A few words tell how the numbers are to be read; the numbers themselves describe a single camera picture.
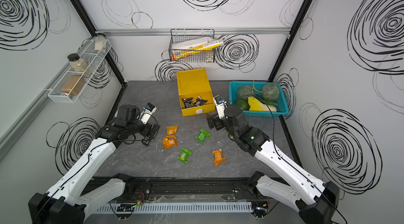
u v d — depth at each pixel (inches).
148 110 26.8
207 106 33.1
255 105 37.6
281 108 38.0
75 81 26.8
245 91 39.1
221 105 23.5
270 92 38.1
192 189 29.8
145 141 34.9
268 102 38.5
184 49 33.5
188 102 34.7
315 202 14.9
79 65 27.9
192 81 35.9
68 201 15.2
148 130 27.3
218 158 32.6
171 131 36.9
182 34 36.5
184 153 33.1
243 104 37.2
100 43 34.1
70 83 26.4
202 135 35.9
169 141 35.0
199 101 34.6
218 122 24.8
